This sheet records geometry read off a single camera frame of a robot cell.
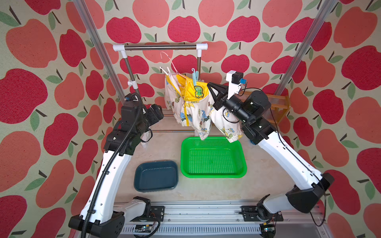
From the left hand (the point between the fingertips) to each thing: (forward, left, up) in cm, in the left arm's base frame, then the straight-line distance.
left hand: (158, 111), depth 65 cm
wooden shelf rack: (+18, -68, -12) cm, 71 cm away
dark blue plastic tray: (-14, +6, -41) cm, 43 cm away
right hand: (+1, -22, +13) cm, 26 cm away
